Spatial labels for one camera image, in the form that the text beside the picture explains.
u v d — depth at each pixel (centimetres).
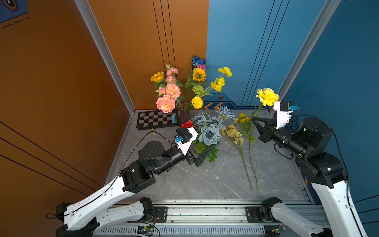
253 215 72
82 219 39
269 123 49
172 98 63
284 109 44
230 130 103
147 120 110
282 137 46
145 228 72
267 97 47
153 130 105
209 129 63
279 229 69
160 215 74
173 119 106
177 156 46
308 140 39
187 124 62
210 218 73
